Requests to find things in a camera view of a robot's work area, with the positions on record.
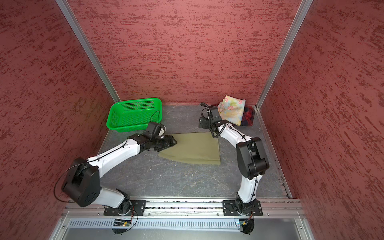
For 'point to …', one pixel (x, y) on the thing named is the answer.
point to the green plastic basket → (126, 115)
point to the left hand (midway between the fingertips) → (173, 146)
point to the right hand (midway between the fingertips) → (205, 124)
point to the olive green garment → (198, 146)
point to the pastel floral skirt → (232, 109)
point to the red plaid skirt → (248, 116)
